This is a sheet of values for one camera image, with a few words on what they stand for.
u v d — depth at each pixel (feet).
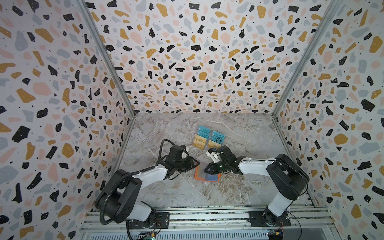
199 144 3.29
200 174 2.88
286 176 1.59
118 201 1.38
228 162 2.40
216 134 3.20
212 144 3.13
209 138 3.22
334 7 2.35
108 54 2.83
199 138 3.29
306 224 2.54
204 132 3.29
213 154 2.73
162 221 2.40
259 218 2.44
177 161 2.40
